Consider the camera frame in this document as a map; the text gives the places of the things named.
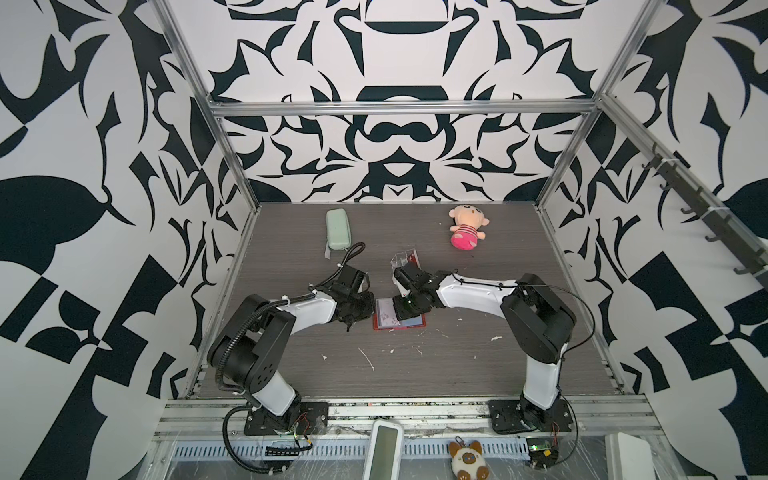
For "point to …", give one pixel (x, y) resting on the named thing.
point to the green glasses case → (338, 231)
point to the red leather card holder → (386, 317)
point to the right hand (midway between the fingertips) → (397, 311)
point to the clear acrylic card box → (408, 256)
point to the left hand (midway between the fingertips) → (378, 305)
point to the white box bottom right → (628, 458)
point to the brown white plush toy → (467, 462)
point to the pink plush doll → (468, 220)
